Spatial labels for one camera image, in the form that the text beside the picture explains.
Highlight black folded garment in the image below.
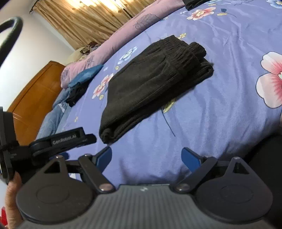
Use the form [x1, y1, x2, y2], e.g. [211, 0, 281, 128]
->
[183, 0, 209, 11]

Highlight wooden headboard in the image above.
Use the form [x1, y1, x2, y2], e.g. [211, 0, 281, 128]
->
[8, 61, 65, 145]

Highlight pink quilt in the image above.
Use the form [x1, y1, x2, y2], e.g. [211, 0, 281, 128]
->
[61, 0, 184, 88]

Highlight black braided cable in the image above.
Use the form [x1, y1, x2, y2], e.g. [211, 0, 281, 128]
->
[0, 16, 24, 66]

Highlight dark knit pants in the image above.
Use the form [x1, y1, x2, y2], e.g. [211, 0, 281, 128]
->
[99, 35, 214, 144]

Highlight person's left hand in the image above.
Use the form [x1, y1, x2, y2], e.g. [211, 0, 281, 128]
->
[5, 172, 23, 229]

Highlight blue denim jeans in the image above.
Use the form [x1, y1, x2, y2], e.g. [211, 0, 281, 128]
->
[36, 64, 103, 140]

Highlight black garment by jeans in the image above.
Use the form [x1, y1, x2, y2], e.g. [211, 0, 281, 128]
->
[66, 82, 90, 107]

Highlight beige patterned curtain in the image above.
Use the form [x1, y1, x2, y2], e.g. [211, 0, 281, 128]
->
[30, 0, 154, 50]

